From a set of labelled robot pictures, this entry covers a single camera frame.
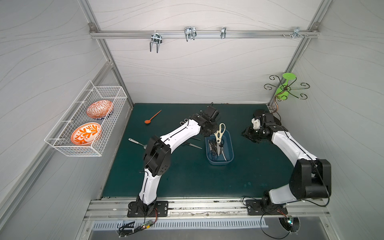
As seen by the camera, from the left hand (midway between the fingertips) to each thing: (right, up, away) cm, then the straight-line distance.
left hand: (217, 129), depth 87 cm
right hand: (+16, -2, +1) cm, 17 cm away
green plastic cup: (+39, +23, -1) cm, 45 cm away
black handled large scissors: (+4, -14, +6) cm, 16 cm away
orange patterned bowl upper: (-60, +11, -14) cm, 63 cm away
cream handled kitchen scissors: (+1, -3, -1) cm, 3 cm away
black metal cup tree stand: (+31, +26, 0) cm, 41 cm away
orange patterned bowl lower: (-60, 0, -24) cm, 65 cm away
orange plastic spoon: (-48, +4, +22) cm, 53 cm away
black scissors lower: (-20, -10, +11) cm, 25 cm away
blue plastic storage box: (+1, -10, -4) cm, 11 cm away
